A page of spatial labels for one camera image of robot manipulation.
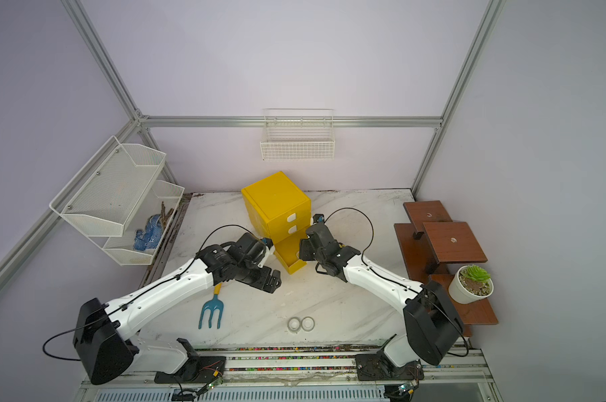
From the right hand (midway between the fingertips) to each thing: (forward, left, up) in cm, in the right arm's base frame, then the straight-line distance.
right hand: (311, 250), depth 87 cm
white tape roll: (-21, +6, -12) cm, 25 cm away
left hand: (-13, +14, 0) cm, 19 cm away
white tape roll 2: (-21, +1, -12) cm, 25 cm away
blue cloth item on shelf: (+5, +59, +2) cm, 59 cm away
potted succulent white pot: (-19, -43, +11) cm, 48 cm away
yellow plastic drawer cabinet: (+9, +10, +11) cm, 17 cm away
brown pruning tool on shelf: (+15, +56, +4) cm, 58 cm away
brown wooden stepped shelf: (-5, -37, +9) cm, 38 cm away
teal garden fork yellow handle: (-14, +34, -12) cm, 39 cm away
